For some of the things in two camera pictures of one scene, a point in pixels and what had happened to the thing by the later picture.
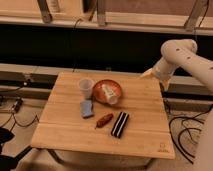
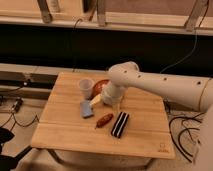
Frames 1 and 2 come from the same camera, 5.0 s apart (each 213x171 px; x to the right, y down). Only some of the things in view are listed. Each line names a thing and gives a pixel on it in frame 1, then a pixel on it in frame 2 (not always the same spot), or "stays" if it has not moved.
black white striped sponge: (120, 124) stays
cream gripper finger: (166, 83) → (118, 107)
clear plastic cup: (86, 88) stays
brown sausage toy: (104, 120) stays
